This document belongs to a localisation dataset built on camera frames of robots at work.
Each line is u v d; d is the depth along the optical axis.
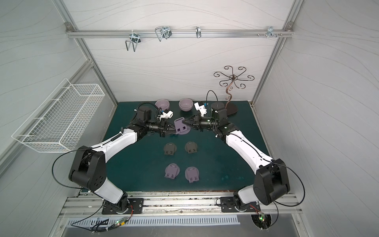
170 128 0.76
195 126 0.66
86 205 0.75
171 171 0.84
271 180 0.42
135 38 0.78
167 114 0.78
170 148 0.94
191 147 0.95
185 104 1.15
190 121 0.70
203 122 0.67
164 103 1.15
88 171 0.45
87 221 0.58
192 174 0.84
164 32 0.77
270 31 0.76
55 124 0.67
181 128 0.70
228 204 0.73
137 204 0.73
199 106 0.71
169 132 0.73
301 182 0.41
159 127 0.71
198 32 0.78
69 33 0.77
